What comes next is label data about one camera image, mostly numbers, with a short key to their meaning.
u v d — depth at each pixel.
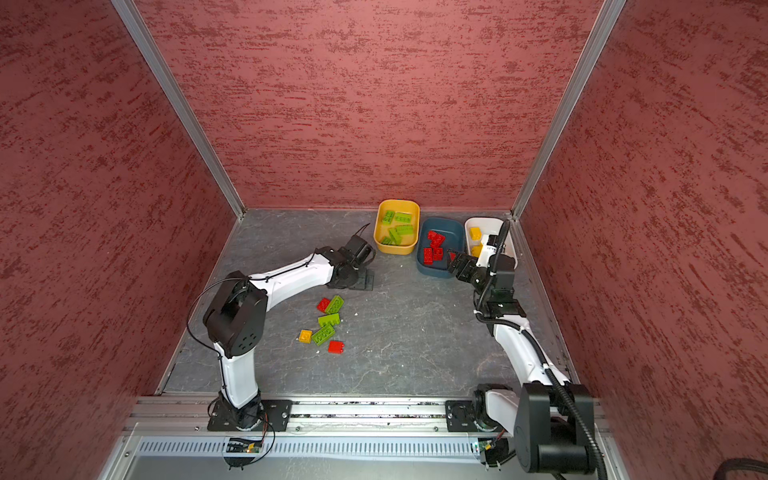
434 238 1.10
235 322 0.50
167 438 0.71
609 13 0.71
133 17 0.71
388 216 1.17
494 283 0.63
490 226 1.15
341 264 0.68
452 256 1.09
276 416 0.74
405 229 1.14
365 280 0.85
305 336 0.87
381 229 1.13
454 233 1.11
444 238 1.12
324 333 0.88
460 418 0.74
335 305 0.92
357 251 0.75
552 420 0.41
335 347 0.85
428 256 1.05
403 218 1.17
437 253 1.04
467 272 0.74
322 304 0.93
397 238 1.10
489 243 0.74
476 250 0.74
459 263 0.76
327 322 0.89
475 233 1.10
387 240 1.08
